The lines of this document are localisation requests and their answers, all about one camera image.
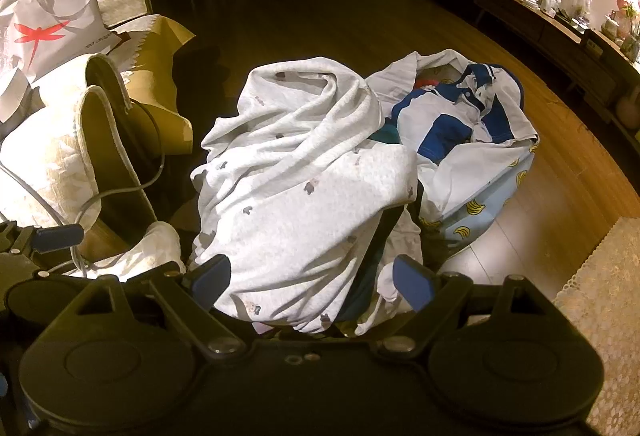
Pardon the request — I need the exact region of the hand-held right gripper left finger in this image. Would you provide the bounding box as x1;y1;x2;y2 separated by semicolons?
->
74;255;252;360

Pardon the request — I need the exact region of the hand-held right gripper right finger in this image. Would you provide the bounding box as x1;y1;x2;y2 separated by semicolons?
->
377;255;557;360

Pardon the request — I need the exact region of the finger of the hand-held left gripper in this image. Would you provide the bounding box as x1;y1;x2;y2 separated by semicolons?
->
0;222;85;267

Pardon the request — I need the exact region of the white bear print garment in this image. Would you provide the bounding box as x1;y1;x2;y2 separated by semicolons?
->
189;56;425;338

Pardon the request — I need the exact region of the banana print blue cloth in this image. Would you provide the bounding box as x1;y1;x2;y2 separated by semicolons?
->
420;141;540;264

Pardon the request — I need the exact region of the blue and white polo shirt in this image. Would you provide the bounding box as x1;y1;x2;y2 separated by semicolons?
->
390;63;540;167

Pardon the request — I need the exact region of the white dragonfly tote bag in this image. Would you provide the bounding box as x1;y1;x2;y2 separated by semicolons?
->
0;0;118;84

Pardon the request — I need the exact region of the wooden sideboard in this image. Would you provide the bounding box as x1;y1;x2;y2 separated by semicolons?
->
474;0;640;144

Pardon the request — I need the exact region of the grey cable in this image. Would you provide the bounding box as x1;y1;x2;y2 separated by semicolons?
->
0;100;167;277

